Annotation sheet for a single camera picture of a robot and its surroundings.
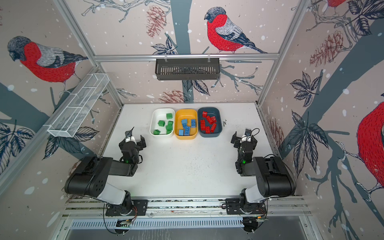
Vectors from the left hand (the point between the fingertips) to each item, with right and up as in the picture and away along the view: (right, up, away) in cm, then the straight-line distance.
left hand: (132, 137), depth 90 cm
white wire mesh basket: (-24, +12, -18) cm, 32 cm away
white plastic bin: (+13, +15, +21) cm, 29 cm away
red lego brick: (+44, +7, +13) cm, 47 cm away
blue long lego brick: (+31, +8, +17) cm, 36 cm away
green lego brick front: (+14, +8, +17) cm, 24 cm away
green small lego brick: (+19, +13, +22) cm, 32 cm away
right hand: (+69, +2, -1) cm, 69 cm away
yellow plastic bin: (+34, +14, +23) cm, 43 cm away
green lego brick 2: (+12, +2, +11) cm, 17 cm away
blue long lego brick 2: (+38, +8, +17) cm, 42 cm away
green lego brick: (+21, +5, +15) cm, 26 cm away
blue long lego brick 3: (+34, +3, +9) cm, 35 cm away
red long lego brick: (+52, +5, +13) cm, 54 cm away
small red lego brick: (+46, +15, +20) cm, 52 cm away
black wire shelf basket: (+33, +48, +16) cm, 61 cm away
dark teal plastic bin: (+52, +17, +23) cm, 59 cm away
